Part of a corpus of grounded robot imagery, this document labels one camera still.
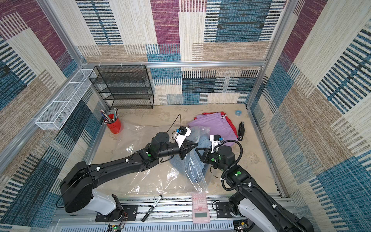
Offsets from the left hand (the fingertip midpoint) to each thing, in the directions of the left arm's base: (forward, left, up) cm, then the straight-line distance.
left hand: (198, 144), depth 71 cm
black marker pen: (-23, +24, -23) cm, 40 cm away
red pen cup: (+25, +55, -16) cm, 62 cm away
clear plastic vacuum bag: (-9, +14, -18) cm, 24 cm away
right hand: (0, 0, -7) cm, 7 cm away
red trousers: (+38, -22, -20) cm, 49 cm away
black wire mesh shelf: (+53, +51, -5) cm, 74 cm away
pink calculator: (-24, -1, -23) cm, 33 cm away
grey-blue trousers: (-7, +3, -7) cm, 11 cm away
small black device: (+21, -31, -19) cm, 42 cm away
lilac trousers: (+27, -16, -19) cm, 36 cm away
